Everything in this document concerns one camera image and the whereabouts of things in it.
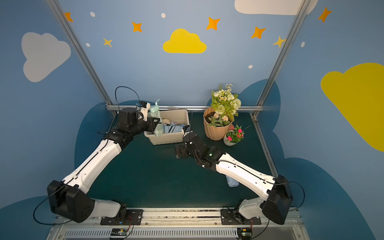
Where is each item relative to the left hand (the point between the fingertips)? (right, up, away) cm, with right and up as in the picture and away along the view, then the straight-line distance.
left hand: (157, 116), depth 78 cm
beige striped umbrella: (+1, -2, +23) cm, 23 cm away
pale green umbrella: (-1, +1, -3) cm, 4 cm away
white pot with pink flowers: (+44, -12, +13) cm, 47 cm away
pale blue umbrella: (+6, -7, +16) cm, 19 cm away
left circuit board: (-17, -57, -6) cm, 60 cm away
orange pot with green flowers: (+38, +6, +9) cm, 39 cm away
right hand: (+15, -14, -2) cm, 21 cm away
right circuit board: (+45, -59, -5) cm, 74 cm away
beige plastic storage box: (+4, -2, +30) cm, 30 cm away
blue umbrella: (+41, -37, +4) cm, 55 cm away
